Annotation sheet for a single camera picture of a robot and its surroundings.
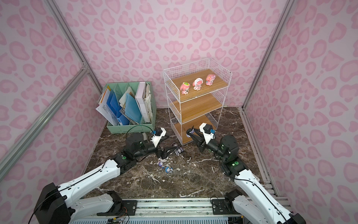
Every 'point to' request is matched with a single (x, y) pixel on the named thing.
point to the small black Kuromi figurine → (190, 131)
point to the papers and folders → (135, 107)
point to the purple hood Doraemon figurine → (161, 164)
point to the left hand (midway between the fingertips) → (171, 140)
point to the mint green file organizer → (119, 88)
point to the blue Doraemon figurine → (168, 170)
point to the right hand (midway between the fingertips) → (191, 132)
